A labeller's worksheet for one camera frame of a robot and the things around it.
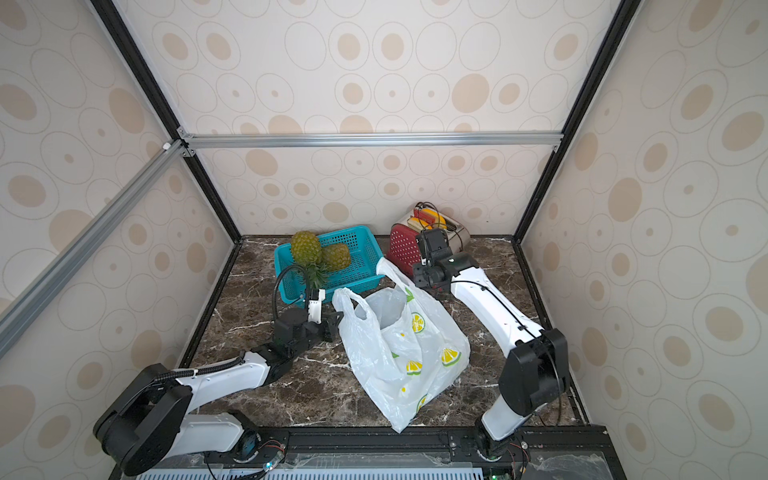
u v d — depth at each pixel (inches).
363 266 43.9
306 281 36.4
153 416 16.6
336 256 40.5
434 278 23.3
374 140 68.4
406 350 33.6
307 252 37.4
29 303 20.6
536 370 17.0
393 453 28.8
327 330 29.7
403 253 40.7
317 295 30.2
